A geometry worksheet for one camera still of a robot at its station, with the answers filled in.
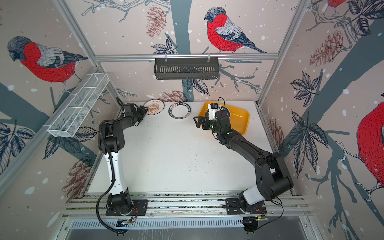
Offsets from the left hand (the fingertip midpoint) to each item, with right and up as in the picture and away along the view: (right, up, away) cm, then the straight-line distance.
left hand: (146, 109), depth 111 cm
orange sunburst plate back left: (+4, +3, +10) cm, 11 cm away
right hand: (+40, -7, -26) cm, 48 cm away
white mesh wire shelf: (-25, +1, -33) cm, 42 cm away
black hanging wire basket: (+44, +30, -4) cm, 53 cm away
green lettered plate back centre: (+25, -1, +7) cm, 26 cm away
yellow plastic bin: (+70, -8, -5) cm, 71 cm away
